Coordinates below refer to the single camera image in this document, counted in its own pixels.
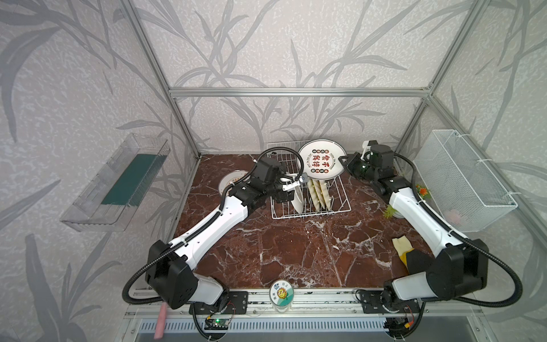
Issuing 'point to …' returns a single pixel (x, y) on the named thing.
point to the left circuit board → (216, 324)
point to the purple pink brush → (159, 328)
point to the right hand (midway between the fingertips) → (337, 156)
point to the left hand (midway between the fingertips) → (287, 174)
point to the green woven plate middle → (318, 192)
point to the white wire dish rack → (291, 166)
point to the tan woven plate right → (325, 193)
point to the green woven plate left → (313, 194)
